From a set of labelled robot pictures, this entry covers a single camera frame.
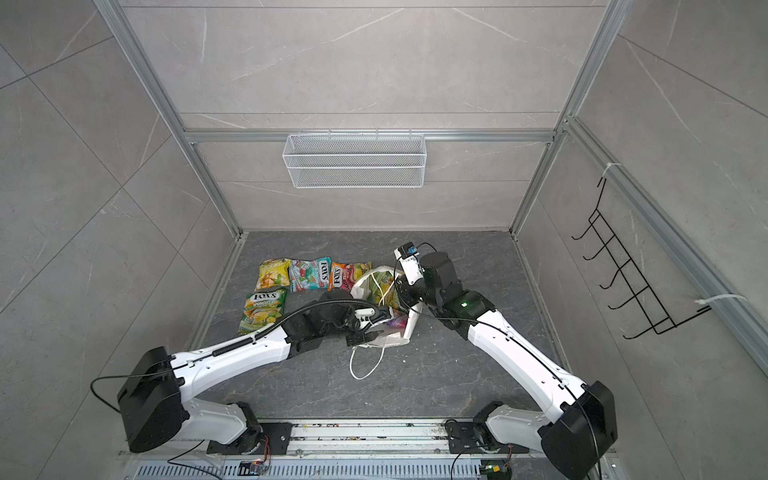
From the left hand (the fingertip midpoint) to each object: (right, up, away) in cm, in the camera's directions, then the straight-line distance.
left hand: (382, 312), depth 78 cm
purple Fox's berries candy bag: (+5, -4, +6) cm, 9 cm away
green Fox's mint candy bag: (-26, +8, +25) cm, 37 cm away
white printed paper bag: (+1, -5, -2) cm, 6 cm away
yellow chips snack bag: (-38, +9, +22) cm, 45 cm away
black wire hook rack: (+58, +6, -14) cm, 60 cm away
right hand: (+5, +10, -2) cm, 11 cm away
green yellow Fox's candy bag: (-39, -2, +16) cm, 43 cm away
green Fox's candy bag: (0, +4, +17) cm, 17 cm away
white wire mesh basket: (-10, +48, +22) cm, 54 cm away
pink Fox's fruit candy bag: (-14, +8, +22) cm, 28 cm away
